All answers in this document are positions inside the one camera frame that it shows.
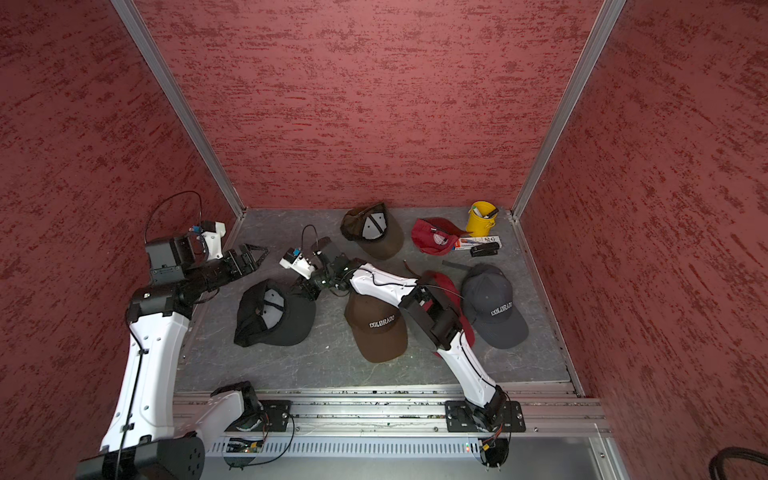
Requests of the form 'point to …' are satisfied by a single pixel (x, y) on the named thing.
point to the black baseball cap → (272, 315)
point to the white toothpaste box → (468, 243)
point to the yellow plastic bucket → (479, 226)
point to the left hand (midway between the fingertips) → (257, 262)
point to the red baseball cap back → (435, 236)
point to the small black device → (484, 249)
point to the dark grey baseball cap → (489, 300)
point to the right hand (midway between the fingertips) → (294, 293)
